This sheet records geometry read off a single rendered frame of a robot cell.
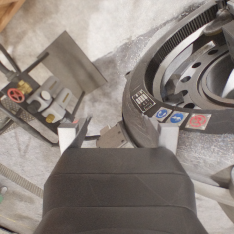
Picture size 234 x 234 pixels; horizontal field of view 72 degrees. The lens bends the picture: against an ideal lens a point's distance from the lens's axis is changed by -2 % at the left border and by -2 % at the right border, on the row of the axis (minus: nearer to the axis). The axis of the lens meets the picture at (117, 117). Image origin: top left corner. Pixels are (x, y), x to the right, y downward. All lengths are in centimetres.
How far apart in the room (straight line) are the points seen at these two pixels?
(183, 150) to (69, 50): 103
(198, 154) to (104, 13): 94
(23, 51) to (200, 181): 128
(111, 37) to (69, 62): 33
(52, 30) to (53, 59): 19
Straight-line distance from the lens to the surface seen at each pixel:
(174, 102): 56
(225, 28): 38
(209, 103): 51
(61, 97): 96
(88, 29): 112
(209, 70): 64
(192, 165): 29
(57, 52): 123
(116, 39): 110
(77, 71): 123
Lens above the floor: 105
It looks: 49 degrees down
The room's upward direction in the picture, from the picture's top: 171 degrees counter-clockwise
